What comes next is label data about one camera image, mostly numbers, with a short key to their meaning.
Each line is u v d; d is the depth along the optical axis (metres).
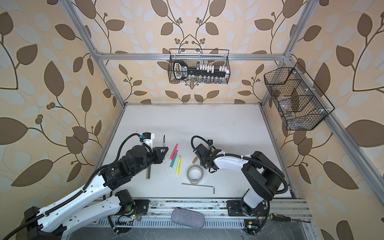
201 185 0.82
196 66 0.80
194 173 0.85
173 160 0.91
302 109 0.74
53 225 0.42
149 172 0.86
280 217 0.69
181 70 0.84
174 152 0.93
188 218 0.69
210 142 0.82
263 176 0.45
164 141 0.73
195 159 0.91
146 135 0.64
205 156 0.69
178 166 0.88
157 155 0.63
